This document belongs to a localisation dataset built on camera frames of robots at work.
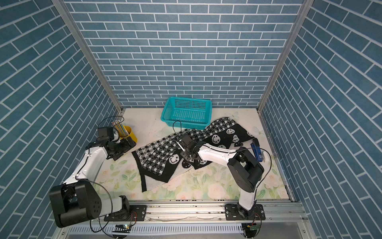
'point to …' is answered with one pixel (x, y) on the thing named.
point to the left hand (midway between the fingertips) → (133, 145)
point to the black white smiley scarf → (160, 164)
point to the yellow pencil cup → (131, 134)
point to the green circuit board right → (254, 226)
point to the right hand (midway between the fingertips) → (188, 149)
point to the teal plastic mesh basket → (187, 113)
